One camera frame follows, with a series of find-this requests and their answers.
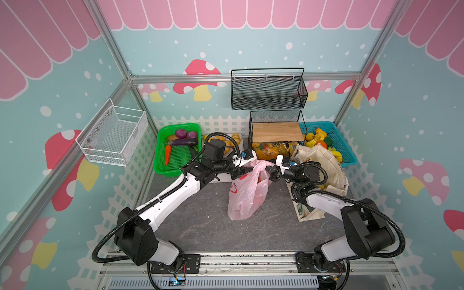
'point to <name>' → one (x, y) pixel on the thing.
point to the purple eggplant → (183, 142)
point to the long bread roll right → (236, 136)
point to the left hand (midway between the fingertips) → (251, 165)
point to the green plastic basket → (180, 155)
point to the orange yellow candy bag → (265, 151)
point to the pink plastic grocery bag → (248, 193)
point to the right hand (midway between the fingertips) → (258, 160)
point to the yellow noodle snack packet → (283, 149)
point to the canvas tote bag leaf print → (336, 182)
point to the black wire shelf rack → (273, 126)
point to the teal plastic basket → (339, 144)
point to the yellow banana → (336, 153)
